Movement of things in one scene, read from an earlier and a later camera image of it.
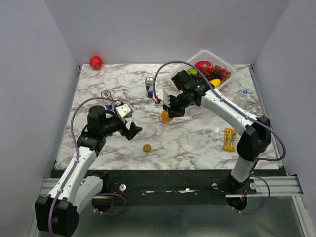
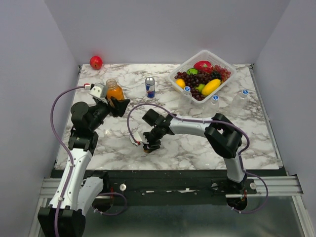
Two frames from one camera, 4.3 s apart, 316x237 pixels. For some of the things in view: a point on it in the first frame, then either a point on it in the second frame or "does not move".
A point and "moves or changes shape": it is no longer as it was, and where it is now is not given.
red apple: [96, 62] does not move
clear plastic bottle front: [241, 99] does not move
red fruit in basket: [205, 66] does not move
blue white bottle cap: [245, 92] does not move
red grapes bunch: [224, 73] does not move
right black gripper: [173, 112] -> [150, 145]
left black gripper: [131, 133] -> [120, 106]
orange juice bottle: [164, 118] moves or changes shape
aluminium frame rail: [283, 187] does not move
